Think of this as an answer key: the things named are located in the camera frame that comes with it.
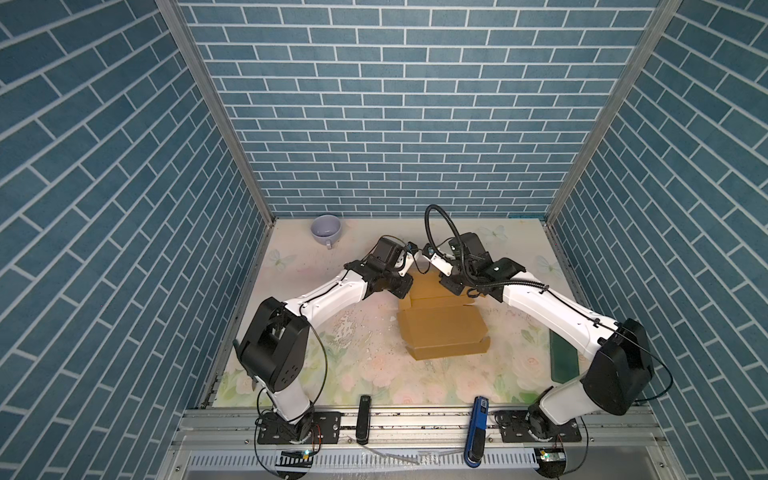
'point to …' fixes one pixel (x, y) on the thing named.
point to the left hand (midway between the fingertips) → (410, 281)
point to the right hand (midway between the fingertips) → (443, 264)
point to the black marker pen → (364, 418)
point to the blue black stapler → (475, 443)
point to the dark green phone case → (565, 365)
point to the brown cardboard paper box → (436, 321)
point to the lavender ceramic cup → (326, 228)
